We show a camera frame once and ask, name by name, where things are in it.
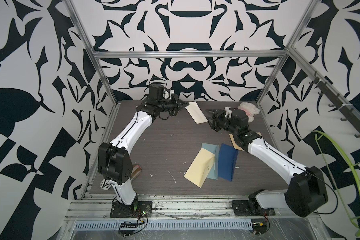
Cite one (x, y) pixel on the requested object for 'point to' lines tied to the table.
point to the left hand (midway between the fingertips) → (189, 100)
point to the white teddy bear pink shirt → (250, 110)
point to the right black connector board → (259, 228)
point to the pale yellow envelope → (200, 167)
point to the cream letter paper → (196, 112)
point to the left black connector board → (129, 225)
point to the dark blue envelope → (227, 158)
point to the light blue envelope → (213, 148)
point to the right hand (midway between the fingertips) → (204, 110)
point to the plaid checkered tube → (135, 173)
